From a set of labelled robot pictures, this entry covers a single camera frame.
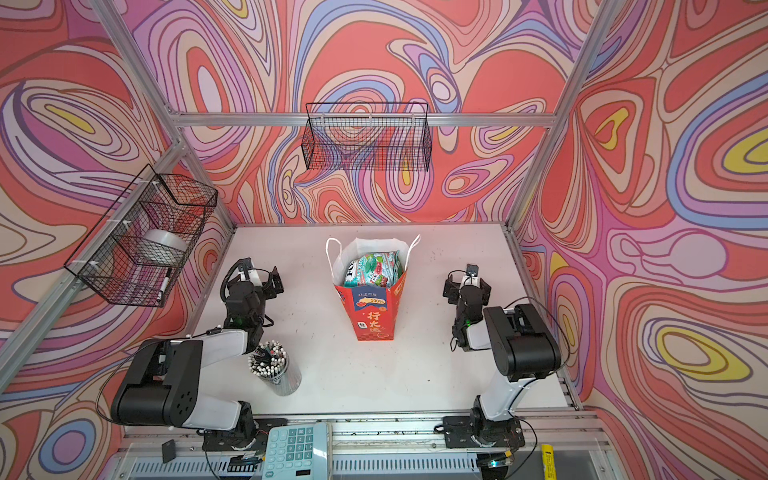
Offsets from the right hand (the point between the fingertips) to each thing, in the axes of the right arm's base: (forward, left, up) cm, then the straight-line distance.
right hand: (467, 282), depth 96 cm
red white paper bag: (-15, +31, +11) cm, 36 cm away
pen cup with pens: (-29, +54, +13) cm, 62 cm away
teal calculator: (-45, +49, -2) cm, 66 cm away
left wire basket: (-6, +86, +28) cm, 91 cm away
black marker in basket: (-12, +81, +21) cm, 85 cm away
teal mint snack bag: (-5, +29, +16) cm, 34 cm away
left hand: (+1, +64, +9) cm, 65 cm away
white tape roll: (-6, +79, +29) cm, 85 cm away
